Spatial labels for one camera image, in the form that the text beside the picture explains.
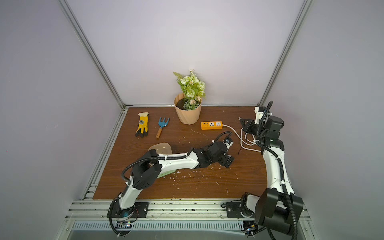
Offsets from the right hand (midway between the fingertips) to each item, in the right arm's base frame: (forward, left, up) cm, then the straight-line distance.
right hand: (242, 118), depth 77 cm
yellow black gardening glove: (+8, +64, -24) cm, 69 cm away
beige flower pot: (+14, +32, -16) cm, 38 cm away
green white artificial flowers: (+23, +27, +1) cm, 36 cm away
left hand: (-11, +5, -17) cm, 21 cm away
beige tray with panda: (-7, +47, -21) cm, 51 cm away
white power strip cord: (+5, -5, -27) cm, 28 cm away
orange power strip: (+15, +14, -25) cm, 32 cm away
